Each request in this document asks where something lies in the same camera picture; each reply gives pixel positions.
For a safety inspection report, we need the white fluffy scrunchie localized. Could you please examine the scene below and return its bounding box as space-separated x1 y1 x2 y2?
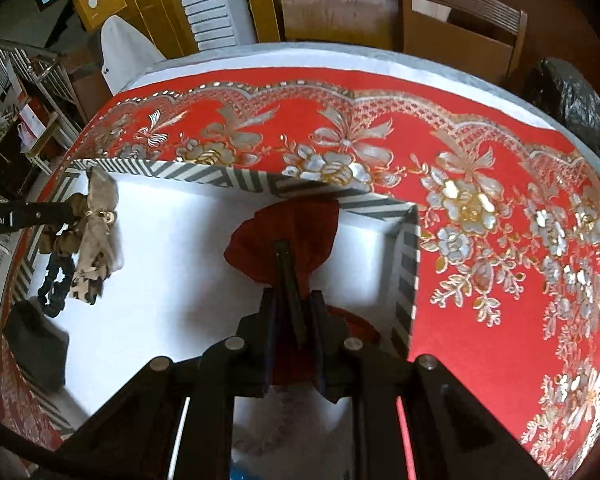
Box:
230 385 341 467

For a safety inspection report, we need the striped cardboard box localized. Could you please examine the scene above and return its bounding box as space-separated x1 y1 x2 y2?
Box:
10 157 422 438

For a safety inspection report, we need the white ironing board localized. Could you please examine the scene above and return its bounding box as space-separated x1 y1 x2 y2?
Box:
100 16 163 96

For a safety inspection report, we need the dark round wooden table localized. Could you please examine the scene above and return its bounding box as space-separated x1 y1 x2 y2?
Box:
467 0 600 111

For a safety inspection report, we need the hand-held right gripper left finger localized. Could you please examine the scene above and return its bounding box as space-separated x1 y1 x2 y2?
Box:
65 287 281 480

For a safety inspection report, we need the red velvet pouch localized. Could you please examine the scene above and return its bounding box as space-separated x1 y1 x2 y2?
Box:
223 197 381 386

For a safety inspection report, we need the white louvered door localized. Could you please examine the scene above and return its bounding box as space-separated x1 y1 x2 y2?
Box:
167 0 241 51

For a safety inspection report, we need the dark blue scrunchie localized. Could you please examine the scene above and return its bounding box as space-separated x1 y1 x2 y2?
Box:
36 252 76 318

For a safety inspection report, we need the metal wire rack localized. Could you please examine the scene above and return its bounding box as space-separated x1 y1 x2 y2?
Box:
0 40 81 176

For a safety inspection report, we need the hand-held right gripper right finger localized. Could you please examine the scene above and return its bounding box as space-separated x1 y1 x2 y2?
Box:
307 290 546 480

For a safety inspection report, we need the slatted wooden chair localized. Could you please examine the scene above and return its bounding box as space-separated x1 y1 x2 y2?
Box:
397 0 528 88

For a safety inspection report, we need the dark cloth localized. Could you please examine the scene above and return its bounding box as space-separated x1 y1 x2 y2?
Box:
2 297 71 393

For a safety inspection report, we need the red floral tablecloth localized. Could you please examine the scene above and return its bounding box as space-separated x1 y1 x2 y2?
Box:
0 67 600 480

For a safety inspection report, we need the black plastic bag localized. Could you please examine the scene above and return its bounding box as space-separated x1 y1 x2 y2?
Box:
522 57 600 161

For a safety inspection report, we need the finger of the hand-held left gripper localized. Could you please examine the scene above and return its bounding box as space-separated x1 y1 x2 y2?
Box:
0 202 78 233

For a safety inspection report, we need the brown wooden chair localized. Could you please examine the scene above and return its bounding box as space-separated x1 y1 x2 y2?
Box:
267 0 401 53

